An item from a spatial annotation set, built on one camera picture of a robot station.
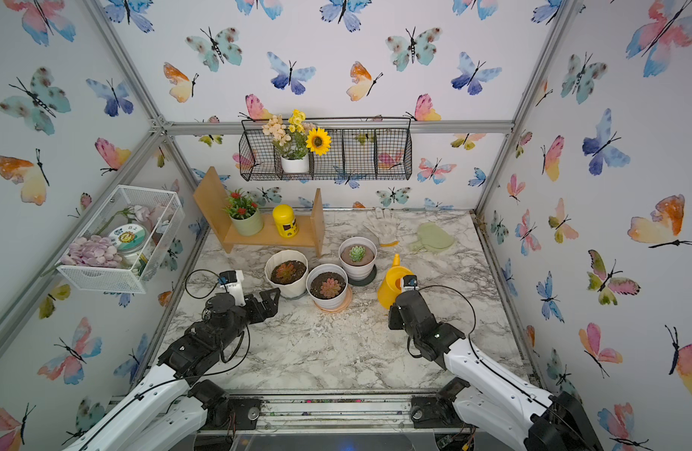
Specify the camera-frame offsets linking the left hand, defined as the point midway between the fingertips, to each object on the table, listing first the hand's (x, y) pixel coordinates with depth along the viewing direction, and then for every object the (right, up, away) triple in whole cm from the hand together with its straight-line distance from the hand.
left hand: (270, 291), depth 78 cm
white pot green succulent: (+24, +9, +16) cm, 30 cm away
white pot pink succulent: (+15, 0, +9) cm, 17 cm away
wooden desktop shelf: (-25, +28, +16) cm, 41 cm away
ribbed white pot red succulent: (+1, +4, +13) cm, 14 cm away
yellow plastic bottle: (-1, +21, +19) cm, 28 cm away
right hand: (+36, -4, +5) cm, 36 cm away
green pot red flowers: (-15, +24, +18) cm, 34 cm away
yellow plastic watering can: (+33, +1, +3) cm, 34 cm away
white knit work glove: (+35, +20, +37) cm, 54 cm away
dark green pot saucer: (+27, 0, +21) cm, 34 cm away
